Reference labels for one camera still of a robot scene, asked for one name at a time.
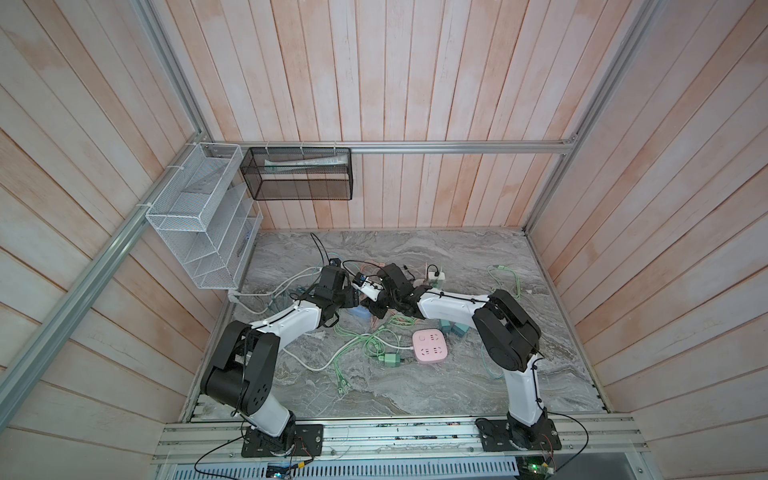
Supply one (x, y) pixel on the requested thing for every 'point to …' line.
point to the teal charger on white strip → (445, 325)
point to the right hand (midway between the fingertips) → (364, 297)
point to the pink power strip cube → (429, 345)
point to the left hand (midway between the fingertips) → (346, 296)
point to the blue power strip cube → (362, 313)
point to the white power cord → (236, 295)
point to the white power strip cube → (436, 281)
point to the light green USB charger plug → (392, 359)
